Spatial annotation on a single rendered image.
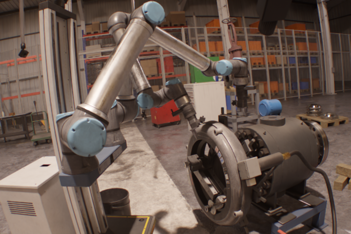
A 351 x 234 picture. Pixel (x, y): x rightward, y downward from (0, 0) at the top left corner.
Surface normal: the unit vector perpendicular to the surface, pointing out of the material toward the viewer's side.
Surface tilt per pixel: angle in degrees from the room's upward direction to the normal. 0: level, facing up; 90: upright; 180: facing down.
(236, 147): 46
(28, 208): 90
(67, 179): 90
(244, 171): 90
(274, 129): 25
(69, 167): 70
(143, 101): 94
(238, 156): 55
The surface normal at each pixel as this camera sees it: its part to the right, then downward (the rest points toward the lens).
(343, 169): -0.92, 0.15
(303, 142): 0.25, -0.42
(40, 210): -0.08, 0.16
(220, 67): -0.74, 0.20
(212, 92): 0.25, 0.12
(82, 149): 0.55, 0.14
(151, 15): 0.64, -0.06
